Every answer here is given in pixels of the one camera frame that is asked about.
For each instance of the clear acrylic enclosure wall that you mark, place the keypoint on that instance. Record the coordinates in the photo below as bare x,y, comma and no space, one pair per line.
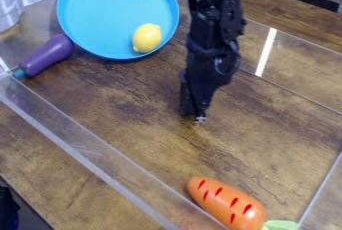
98,152

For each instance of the dark object at bottom left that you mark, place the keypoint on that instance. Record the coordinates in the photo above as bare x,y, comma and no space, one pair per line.
8,210

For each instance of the blue plastic plate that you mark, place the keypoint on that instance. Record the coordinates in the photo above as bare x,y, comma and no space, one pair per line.
101,25

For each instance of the yellow toy lemon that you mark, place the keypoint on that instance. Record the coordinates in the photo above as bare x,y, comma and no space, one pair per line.
147,38

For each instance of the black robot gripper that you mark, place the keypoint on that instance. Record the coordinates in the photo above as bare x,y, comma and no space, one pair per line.
217,25

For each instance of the purple toy eggplant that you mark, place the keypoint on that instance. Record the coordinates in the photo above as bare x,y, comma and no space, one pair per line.
55,50

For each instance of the orange toy carrot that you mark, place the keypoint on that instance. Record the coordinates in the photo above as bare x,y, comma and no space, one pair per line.
234,208

